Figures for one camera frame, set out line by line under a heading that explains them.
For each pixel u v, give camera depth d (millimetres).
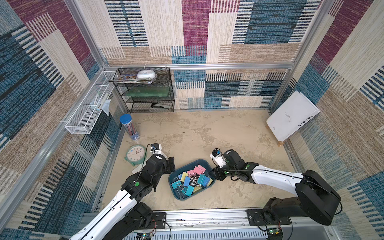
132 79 923
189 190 794
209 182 831
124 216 536
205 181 813
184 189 821
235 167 662
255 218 729
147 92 942
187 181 827
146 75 889
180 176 851
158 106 1089
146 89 1073
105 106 782
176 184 830
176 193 810
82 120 905
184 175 849
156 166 548
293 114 893
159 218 742
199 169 848
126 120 897
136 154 940
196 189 813
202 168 871
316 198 424
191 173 865
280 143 958
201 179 813
